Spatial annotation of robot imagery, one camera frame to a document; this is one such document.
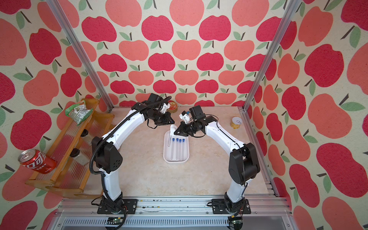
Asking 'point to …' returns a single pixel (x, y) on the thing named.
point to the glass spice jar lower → (79, 157)
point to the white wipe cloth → (173, 128)
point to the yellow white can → (235, 122)
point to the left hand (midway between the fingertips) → (175, 124)
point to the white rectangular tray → (166, 150)
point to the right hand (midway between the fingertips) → (175, 135)
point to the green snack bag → (78, 112)
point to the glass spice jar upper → (86, 137)
